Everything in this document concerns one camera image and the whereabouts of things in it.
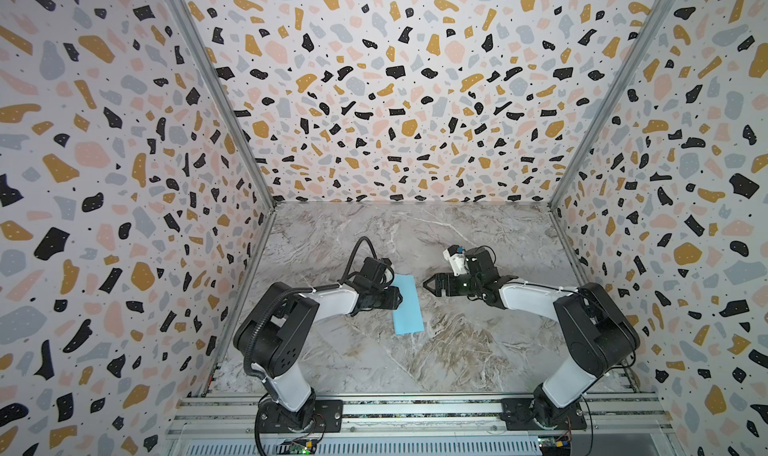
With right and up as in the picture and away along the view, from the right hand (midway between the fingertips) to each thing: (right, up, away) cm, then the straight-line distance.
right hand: (431, 278), depth 91 cm
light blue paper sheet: (-7, -12, 0) cm, 14 cm away
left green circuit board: (-34, -36, -21) cm, 54 cm away
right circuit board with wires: (+28, -37, -19) cm, 50 cm away
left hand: (-10, -6, +2) cm, 12 cm away
